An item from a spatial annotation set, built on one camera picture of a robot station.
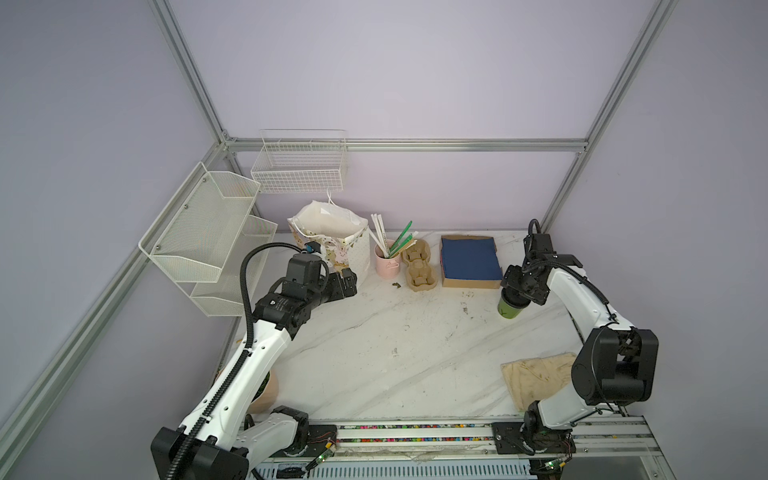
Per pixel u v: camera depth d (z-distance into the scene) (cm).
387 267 102
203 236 79
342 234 85
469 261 108
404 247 95
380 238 101
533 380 83
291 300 52
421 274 104
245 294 51
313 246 67
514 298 86
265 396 70
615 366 44
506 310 92
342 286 68
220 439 38
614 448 74
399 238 101
